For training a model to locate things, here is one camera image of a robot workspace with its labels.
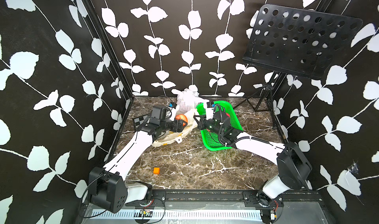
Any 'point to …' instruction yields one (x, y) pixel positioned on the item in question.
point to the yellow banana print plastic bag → (172, 137)
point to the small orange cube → (156, 170)
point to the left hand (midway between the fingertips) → (181, 119)
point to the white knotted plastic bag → (188, 99)
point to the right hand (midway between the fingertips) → (192, 115)
